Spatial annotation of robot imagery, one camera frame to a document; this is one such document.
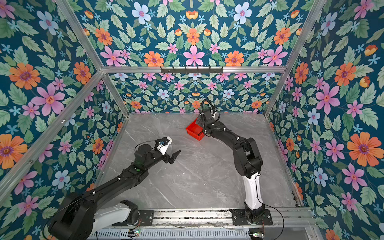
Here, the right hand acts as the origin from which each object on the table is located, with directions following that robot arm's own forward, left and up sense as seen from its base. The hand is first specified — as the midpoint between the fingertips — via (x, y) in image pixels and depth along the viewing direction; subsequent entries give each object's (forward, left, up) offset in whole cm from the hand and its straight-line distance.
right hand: (208, 117), depth 98 cm
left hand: (-24, +18, +4) cm, 30 cm away
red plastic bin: (-1, +9, -13) cm, 16 cm away
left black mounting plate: (-57, +30, -14) cm, 66 cm away
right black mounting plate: (-55, -16, -15) cm, 59 cm away
